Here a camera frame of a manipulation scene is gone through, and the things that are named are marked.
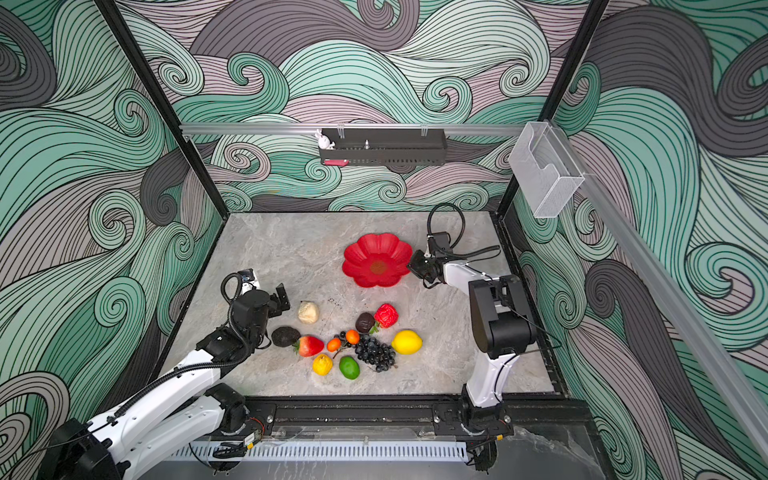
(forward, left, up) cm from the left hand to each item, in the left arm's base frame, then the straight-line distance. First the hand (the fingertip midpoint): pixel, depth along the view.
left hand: (268, 286), depth 82 cm
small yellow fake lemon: (-18, -16, -10) cm, 26 cm away
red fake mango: (-13, -12, -10) cm, 20 cm away
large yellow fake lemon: (-11, -40, -11) cm, 42 cm away
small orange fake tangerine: (-12, -19, -11) cm, 25 cm away
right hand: (+15, -41, -8) cm, 44 cm away
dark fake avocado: (-10, -5, -10) cm, 15 cm away
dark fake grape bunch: (-15, -32, -11) cm, 37 cm away
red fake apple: (-4, -33, -8) cm, 35 cm away
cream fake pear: (-3, -10, -9) cm, 14 cm away
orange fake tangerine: (-11, -24, -8) cm, 27 cm away
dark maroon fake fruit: (-6, -27, -10) cm, 29 cm away
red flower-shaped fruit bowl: (+21, -31, -16) cm, 40 cm away
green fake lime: (-18, -24, -11) cm, 32 cm away
